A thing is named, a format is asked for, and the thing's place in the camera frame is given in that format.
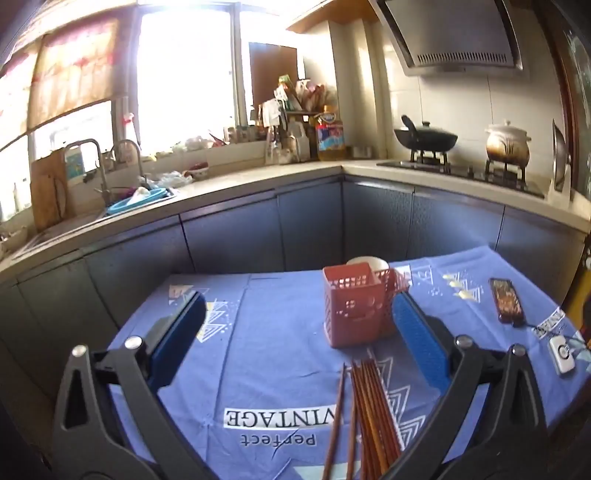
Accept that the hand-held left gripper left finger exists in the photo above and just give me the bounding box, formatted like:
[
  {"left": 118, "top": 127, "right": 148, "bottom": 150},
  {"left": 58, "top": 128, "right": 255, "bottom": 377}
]
[{"left": 52, "top": 291, "right": 222, "bottom": 480}]

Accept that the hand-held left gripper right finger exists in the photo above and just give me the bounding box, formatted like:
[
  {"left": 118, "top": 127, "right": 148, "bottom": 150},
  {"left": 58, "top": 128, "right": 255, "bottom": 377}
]
[{"left": 383, "top": 292, "right": 550, "bottom": 480}]

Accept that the pink perforated utensil holder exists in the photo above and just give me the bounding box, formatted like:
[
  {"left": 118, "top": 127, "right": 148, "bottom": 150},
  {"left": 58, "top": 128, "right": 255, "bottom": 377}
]
[{"left": 322, "top": 262, "right": 411, "bottom": 349}]

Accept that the bundle of wooden chopsticks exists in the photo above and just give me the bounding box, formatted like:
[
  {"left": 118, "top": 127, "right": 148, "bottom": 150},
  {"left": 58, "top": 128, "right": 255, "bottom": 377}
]
[{"left": 348, "top": 357, "right": 404, "bottom": 480}]

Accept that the wooden chopstick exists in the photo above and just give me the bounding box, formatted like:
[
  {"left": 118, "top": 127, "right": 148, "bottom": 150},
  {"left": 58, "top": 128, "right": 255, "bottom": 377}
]
[{"left": 322, "top": 364, "right": 347, "bottom": 480}]

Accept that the white bowl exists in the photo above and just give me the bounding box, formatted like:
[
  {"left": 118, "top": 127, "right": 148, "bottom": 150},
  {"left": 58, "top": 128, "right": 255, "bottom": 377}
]
[{"left": 345, "top": 256, "right": 390, "bottom": 278}]

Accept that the dark smartphone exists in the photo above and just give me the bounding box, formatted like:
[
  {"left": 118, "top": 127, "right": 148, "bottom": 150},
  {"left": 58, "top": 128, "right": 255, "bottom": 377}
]
[{"left": 488, "top": 277, "right": 527, "bottom": 324}]

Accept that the blue printed tablecloth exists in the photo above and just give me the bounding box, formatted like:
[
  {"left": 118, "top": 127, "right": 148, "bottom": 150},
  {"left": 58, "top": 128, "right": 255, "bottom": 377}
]
[{"left": 107, "top": 244, "right": 587, "bottom": 480}]

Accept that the blue plastic basin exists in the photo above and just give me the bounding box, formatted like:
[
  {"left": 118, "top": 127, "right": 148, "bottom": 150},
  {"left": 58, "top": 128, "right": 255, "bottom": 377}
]
[{"left": 107, "top": 187, "right": 167, "bottom": 215}]

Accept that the white charging device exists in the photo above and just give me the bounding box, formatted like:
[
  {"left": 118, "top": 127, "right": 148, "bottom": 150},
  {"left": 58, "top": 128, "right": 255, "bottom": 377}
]
[{"left": 547, "top": 336, "right": 576, "bottom": 376}]

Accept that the black gas stove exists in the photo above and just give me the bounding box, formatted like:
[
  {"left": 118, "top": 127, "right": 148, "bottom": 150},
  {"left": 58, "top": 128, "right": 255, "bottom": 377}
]
[{"left": 376, "top": 154, "right": 546, "bottom": 199}]

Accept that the beige kitchen countertop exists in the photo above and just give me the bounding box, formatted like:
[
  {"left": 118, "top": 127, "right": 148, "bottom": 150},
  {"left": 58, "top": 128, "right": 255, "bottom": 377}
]
[{"left": 0, "top": 159, "right": 591, "bottom": 278}]

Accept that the curved steel faucet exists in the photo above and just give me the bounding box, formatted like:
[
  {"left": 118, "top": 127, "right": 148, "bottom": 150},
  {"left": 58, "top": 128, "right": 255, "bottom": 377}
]
[{"left": 111, "top": 139, "right": 149, "bottom": 185}]

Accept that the wooden cutting board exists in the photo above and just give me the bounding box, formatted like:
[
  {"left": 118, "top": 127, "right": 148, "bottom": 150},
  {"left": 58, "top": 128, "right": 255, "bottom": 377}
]
[{"left": 30, "top": 150, "right": 75, "bottom": 232}]

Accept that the tall steel faucet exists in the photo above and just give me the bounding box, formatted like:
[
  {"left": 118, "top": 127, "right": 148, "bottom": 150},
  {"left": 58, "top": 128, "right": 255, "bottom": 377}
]
[{"left": 65, "top": 138, "right": 112, "bottom": 206}]

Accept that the black wok with lid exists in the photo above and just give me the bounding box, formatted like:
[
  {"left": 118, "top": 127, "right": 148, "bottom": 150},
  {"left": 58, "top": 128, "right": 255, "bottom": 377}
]
[{"left": 393, "top": 114, "right": 459, "bottom": 153}]

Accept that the beige clay pot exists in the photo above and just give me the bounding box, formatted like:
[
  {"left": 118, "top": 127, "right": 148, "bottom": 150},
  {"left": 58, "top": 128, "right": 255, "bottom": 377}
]
[{"left": 485, "top": 121, "right": 533, "bottom": 162}]

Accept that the yellow cooking oil bottle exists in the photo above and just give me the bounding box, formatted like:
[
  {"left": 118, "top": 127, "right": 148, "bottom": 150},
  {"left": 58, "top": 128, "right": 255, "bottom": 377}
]
[{"left": 316, "top": 105, "right": 347, "bottom": 161}]

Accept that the steel basin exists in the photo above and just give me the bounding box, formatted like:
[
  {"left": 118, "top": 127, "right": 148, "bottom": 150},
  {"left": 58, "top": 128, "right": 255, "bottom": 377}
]
[{"left": 551, "top": 119, "right": 573, "bottom": 192}]

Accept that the cluttered condiment rack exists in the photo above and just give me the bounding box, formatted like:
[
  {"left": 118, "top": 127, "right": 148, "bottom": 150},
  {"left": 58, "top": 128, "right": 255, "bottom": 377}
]
[{"left": 259, "top": 76, "right": 340, "bottom": 164}]

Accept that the brown board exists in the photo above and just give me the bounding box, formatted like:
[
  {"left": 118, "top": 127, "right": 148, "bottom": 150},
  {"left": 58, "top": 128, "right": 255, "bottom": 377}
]
[{"left": 249, "top": 42, "right": 297, "bottom": 125}]

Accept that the red patterned curtain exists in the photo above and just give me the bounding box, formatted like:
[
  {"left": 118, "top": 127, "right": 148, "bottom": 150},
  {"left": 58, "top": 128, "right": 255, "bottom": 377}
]
[{"left": 0, "top": 16, "right": 121, "bottom": 139}]

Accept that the steel range hood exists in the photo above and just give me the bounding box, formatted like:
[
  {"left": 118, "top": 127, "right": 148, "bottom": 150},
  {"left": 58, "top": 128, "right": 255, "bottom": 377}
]
[{"left": 369, "top": 0, "right": 525, "bottom": 77}]

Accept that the etched glass cabinet door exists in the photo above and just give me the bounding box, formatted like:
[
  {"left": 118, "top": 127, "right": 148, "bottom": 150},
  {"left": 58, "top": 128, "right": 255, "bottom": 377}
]
[{"left": 540, "top": 0, "right": 591, "bottom": 232}]

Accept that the wooden upper cabinet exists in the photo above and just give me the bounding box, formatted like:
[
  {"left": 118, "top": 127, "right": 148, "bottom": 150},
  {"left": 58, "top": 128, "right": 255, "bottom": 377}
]
[{"left": 286, "top": 0, "right": 379, "bottom": 33}]

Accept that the black charging cable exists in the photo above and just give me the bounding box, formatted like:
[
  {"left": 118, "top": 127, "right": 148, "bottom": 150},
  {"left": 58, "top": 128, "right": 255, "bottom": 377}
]
[{"left": 522, "top": 318, "right": 591, "bottom": 358}]

